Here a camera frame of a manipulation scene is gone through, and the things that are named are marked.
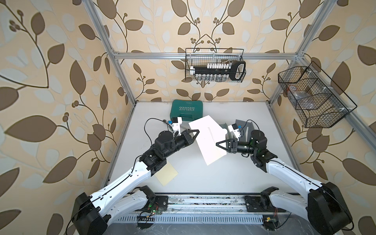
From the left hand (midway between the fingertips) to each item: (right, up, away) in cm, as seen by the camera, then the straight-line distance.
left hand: (198, 130), depth 67 cm
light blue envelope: (+11, -1, +5) cm, 13 cm away
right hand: (+9, -8, +6) cm, 14 cm away
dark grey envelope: (+37, -3, +38) cm, 53 cm away
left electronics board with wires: (-22, -40, +4) cm, 45 cm away
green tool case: (-6, +11, +42) cm, 43 cm away
